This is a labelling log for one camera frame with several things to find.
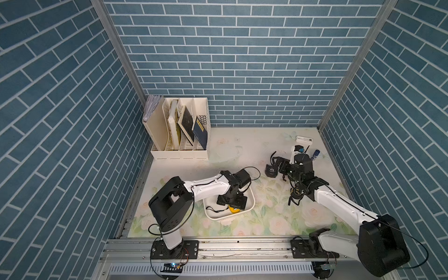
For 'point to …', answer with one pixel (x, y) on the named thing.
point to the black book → (185, 122)
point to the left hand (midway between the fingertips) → (239, 208)
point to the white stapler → (304, 140)
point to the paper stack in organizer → (151, 101)
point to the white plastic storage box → (213, 210)
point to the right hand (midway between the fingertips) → (281, 160)
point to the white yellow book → (173, 121)
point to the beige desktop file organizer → (179, 128)
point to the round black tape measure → (271, 171)
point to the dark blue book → (200, 132)
